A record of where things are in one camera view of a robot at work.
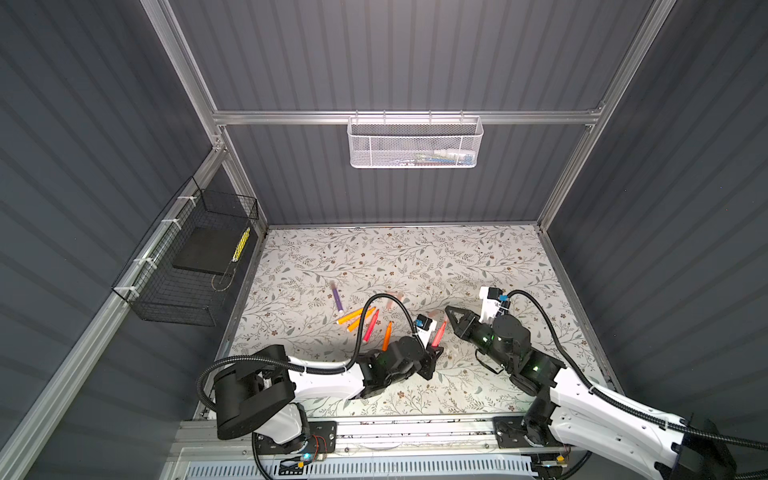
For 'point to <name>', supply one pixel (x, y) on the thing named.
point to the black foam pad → (211, 248)
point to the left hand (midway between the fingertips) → (444, 350)
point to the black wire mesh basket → (180, 273)
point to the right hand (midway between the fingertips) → (449, 312)
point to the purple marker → (337, 298)
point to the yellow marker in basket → (241, 244)
